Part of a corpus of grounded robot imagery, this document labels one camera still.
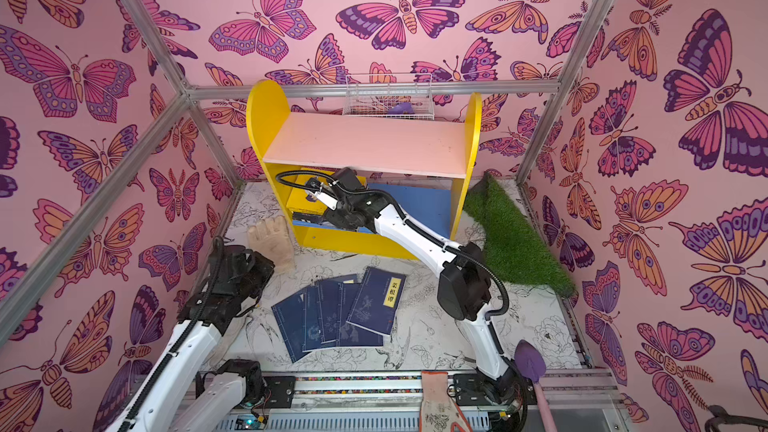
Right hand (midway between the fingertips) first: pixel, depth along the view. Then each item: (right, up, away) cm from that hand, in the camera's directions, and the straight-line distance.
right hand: (336, 196), depth 85 cm
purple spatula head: (+51, -42, -9) cm, 67 cm away
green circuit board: (-18, -56, -13) cm, 60 cm away
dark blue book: (+11, -30, +1) cm, 32 cm away
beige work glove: (-26, -14, +18) cm, 34 cm away
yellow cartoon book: (-11, -2, 0) cm, 11 cm away
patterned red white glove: (+27, -51, -15) cm, 60 cm away
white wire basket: (+17, +29, +9) cm, 35 cm away
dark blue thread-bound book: (-13, -35, 0) cm, 37 cm away
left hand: (-15, -16, -6) cm, 23 cm away
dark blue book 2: (+5, -38, -5) cm, 38 cm away
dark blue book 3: (-6, -39, -6) cm, 39 cm away
